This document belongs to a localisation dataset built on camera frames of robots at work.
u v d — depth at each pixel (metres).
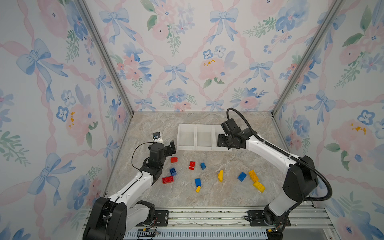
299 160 0.46
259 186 0.83
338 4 0.68
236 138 0.61
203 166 0.91
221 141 0.77
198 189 0.82
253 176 0.86
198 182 0.86
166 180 0.86
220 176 0.86
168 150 0.77
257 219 0.73
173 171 0.86
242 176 0.87
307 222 0.76
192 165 0.90
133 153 0.98
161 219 0.74
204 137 1.07
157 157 0.64
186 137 1.06
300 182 0.44
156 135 0.73
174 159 0.95
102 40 0.82
